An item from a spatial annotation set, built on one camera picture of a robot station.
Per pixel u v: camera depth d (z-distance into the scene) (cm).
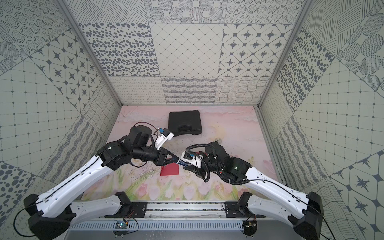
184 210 76
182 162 64
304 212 39
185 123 104
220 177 53
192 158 56
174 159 62
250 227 72
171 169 88
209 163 58
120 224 72
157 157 57
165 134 59
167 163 59
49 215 38
